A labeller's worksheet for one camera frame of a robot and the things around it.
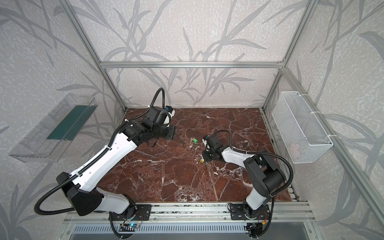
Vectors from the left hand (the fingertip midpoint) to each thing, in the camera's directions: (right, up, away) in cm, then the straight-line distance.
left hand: (177, 126), depth 74 cm
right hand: (+14, -16, +20) cm, 29 cm away
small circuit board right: (+39, -52, -1) cm, 65 cm away
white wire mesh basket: (+55, -4, -13) cm, 56 cm away
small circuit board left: (-22, -48, -3) cm, 53 cm away
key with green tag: (+7, -10, +28) cm, 30 cm away
